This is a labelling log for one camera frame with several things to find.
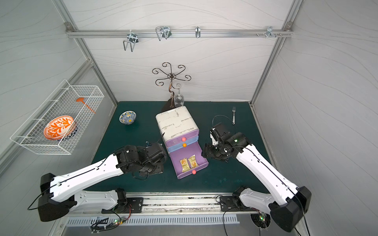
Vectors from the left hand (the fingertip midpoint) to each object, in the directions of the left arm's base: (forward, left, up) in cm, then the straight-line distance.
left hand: (161, 170), depth 70 cm
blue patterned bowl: (+44, +35, -13) cm, 57 cm away
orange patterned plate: (+11, +44, +18) cm, 49 cm away
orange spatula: (+32, +46, +16) cm, 58 cm away
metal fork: (+54, -47, -16) cm, 74 cm away
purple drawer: (+16, -9, +3) cm, 19 cm away
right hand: (+8, -22, +2) cm, 24 cm away
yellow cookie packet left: (+9, -10, -14) cm, 20 cm away
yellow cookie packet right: (+10, -15, -14) cm, 23 cm away
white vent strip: (-19, +19, -16) cm, 31 cm away
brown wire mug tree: (+55, 0, +16) cm, 57 cm away
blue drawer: (+17, -9, -4) cm, 19 cm away
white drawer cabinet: (+21, -7, +6) cm, 23 cm away
